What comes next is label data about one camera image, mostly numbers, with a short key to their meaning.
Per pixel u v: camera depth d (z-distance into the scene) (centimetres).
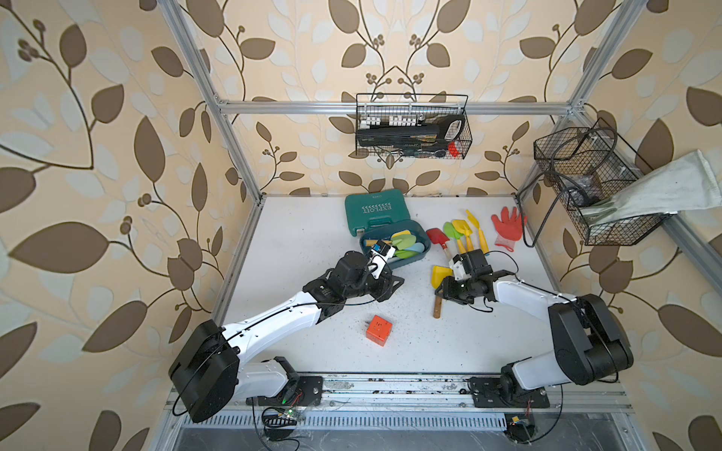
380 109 91
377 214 108
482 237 105
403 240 105
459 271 84
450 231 108
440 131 81
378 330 81
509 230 109
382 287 68
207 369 41
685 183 57
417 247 102
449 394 75
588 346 44
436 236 106
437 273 97
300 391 74
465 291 77
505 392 66
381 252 68
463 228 108
